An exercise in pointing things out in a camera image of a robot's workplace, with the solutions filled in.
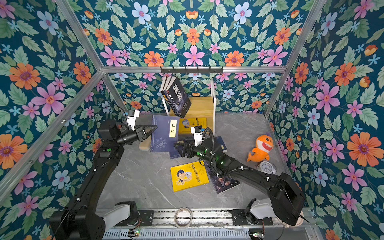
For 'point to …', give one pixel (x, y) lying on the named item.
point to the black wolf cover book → (178, 98)
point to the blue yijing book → (166, 134)
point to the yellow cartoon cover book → (188, 176)
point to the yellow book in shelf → (185, 124)
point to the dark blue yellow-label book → (176, 154)
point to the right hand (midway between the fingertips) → (179, 142)
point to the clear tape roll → (175, 218)
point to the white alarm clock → (267, 166)
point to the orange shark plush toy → (264, 144)
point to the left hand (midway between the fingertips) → (156, 124)
